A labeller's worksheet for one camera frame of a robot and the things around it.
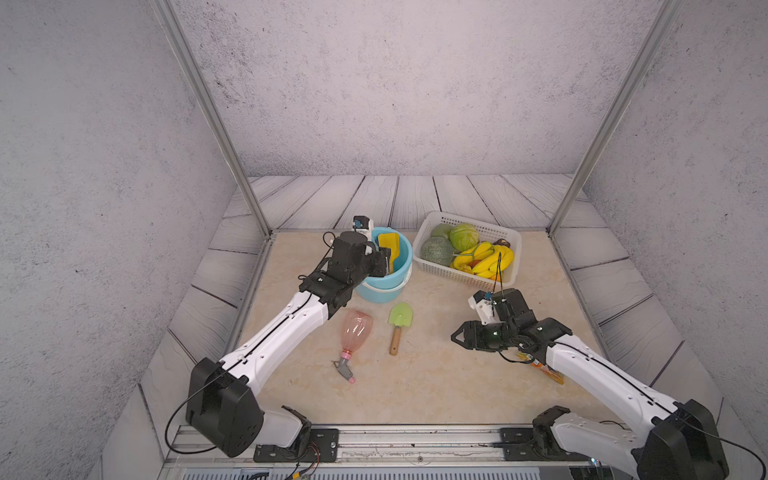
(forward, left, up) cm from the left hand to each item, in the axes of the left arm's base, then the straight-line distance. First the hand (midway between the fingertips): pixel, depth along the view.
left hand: (388, 251), depth 79 cm
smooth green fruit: (+25, -19, -18) cm, 36 cm away
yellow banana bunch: (+12, -32, -19) cm, 39 cm away
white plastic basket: (+26, -36, -19) cm, 49 cm away
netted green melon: (+15, -16, -16) cm, 27 cm away
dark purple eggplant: (+21, -41, -20) cm, 50 cm away
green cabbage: (+18, -25, -14) cm, 34 cm away
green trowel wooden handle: (-4, -4, -27) cm, 27 cm away
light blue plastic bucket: (-2, 0, -15) cm, 15 cm away
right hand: (-17, -18, -15) cm, 30 cm away
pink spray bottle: (-12, +10, -21) cm, 26 cm away
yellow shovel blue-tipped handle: (+14, -1, -11) cm, 18 cm away
